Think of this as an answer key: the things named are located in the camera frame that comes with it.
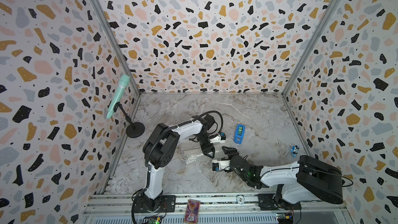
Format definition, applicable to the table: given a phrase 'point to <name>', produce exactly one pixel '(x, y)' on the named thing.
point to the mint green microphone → (124, 81)
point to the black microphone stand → (136, 129)
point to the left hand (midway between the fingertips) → (214, 151)
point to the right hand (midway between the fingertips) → (227, 150)
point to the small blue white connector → (294, 150)
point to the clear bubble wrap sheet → (203, 165)
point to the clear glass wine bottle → (192, 158)
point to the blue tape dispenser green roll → (239, 134)
